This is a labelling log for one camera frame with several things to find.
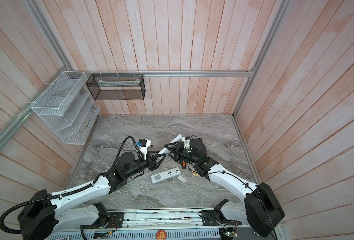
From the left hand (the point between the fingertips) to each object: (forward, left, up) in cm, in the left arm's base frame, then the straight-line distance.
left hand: (163, 156), depth 74 cm
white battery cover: (-3, -10, -21) cm, 24 cm away
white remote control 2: (-2, -1, -20) cm, 20 cm away
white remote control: (+2, -1, +2) cm, 3 cm away
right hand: (+4, -1, +2) cm, 4 cm away
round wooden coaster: (-1, -19, -19) cm, 27 cm away
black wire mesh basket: (+54, +35, +4) cm, 64 cm away
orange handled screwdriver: (+4, -12, -18) cm, 22 cm away
